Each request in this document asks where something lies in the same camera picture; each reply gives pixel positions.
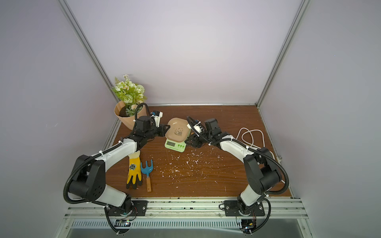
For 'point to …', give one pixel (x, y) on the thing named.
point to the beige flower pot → (129, 121)
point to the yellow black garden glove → (134, 177)
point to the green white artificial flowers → (132, 95)
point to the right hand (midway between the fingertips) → (188, 138)
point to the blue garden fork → (147, 170)
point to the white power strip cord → (247, 130)
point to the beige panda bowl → (178, 131)
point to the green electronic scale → (178, 146)
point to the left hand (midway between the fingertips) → (171, 125)
